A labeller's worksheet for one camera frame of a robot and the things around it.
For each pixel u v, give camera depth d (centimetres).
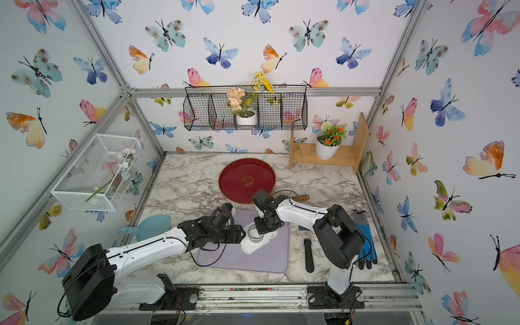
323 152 103
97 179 71
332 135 98
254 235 88
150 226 92
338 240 47
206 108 99
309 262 82
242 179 109
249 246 86
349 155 111
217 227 65
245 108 87
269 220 75
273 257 83
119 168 71
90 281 40
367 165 110
